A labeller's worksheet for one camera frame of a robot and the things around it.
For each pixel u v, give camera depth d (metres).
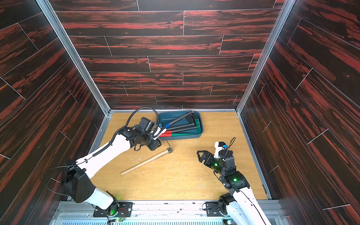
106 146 0.50
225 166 0.56
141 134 0.62
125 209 0.72
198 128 1.04
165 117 1.13
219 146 0.70
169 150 0.93
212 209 0.73
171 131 0.98
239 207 0.60
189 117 1.07
